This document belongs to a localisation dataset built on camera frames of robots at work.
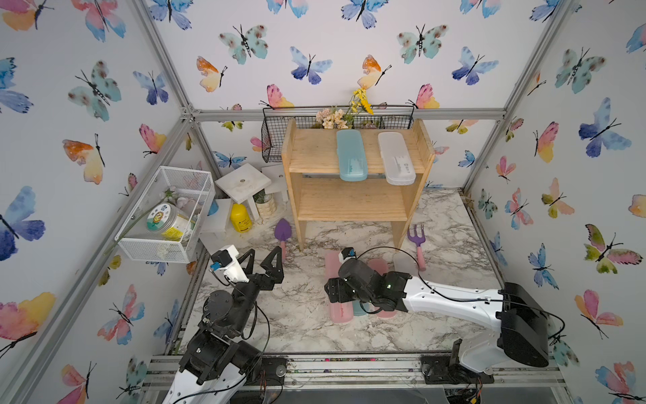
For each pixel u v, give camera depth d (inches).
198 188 31.5
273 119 36.8
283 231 41.4
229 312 18.3
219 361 19.1
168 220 24.6
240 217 38.0
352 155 27.4
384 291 22.2
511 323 16.3
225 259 21.4
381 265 37.8
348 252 28.1
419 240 40.6
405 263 38.3
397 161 26.4
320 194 35.9
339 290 27.4
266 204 41.2
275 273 23.2
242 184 36.5
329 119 32.4
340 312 29.1
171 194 29.6
